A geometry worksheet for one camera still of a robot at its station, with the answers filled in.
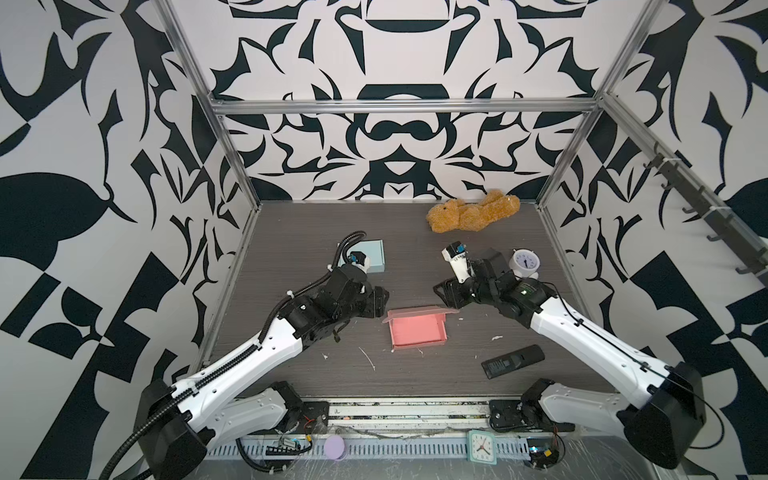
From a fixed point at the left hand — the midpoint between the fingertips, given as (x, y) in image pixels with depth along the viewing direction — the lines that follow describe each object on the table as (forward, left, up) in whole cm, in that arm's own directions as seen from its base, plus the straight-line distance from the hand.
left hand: (381, 289), depth 75 cm
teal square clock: (-32, -22, -17) cm, 42 cm away
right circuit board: (-33, -37, -20) cm, 54 cm away
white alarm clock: (+17, -48, -17) cm, 53 cm away
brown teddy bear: (+33, -25, -10) cm, 43 cm away
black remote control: (-13, -35, -19) cm, 42 cm away
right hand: (+2, -16, -2) cm, 16 cm away
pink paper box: (-3, -11, -18) cm, 21 cm away
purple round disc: (-31, +11, -11) cm, 35 cm away
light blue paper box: (+23, +2, -16) cm, 28 cm away
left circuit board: (-30, +23, -21) cm, 43 cm away
